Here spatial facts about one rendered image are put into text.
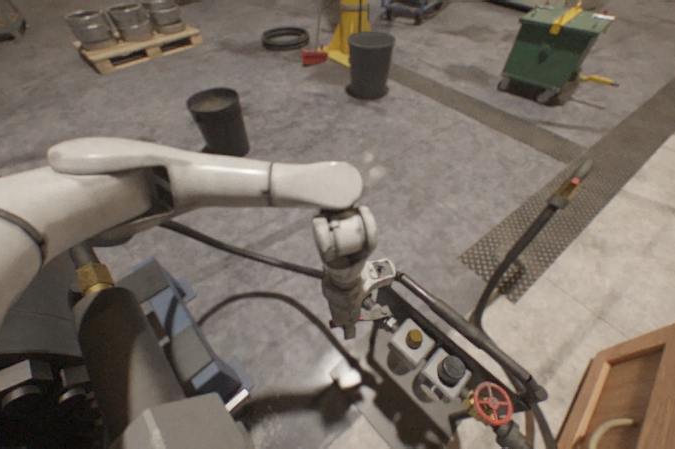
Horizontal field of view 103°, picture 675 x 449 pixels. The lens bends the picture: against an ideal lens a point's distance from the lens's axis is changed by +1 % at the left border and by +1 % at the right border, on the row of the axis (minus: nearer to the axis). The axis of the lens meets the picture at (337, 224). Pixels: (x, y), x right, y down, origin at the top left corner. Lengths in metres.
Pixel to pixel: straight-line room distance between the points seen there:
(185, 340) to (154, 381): 0.63
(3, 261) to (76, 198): 0.09
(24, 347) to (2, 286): 0.39
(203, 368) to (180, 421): 0.62
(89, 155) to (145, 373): 0.24
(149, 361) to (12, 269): 0.20
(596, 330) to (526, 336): 0.30
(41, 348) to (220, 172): 0.43
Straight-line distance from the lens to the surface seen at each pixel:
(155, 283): 1.19
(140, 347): 0.43
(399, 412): 1.15
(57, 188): 0.34
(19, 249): 0.29
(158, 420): 0.36
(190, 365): 1.00
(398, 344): 0.71
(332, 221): 0.36
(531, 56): 2.93
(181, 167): 0.38
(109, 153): 0.36
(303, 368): 1.17
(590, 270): 1.76
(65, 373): 0.70
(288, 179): 0.36
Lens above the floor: 1.14
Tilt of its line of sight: 51 degrees down
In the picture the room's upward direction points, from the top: 2 degrees counter-clockwise
